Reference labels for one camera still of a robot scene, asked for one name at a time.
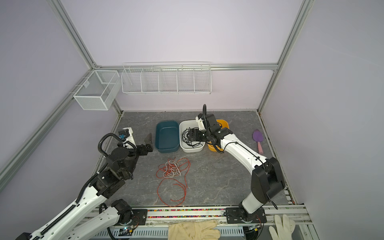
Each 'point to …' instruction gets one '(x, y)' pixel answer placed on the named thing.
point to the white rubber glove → (284, 230)
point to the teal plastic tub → (167, 136)
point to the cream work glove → (193, 230)
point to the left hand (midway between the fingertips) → (142, 136)
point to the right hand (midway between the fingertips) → (192, 136)
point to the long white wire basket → (170, 79)
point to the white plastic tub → (186, 145)
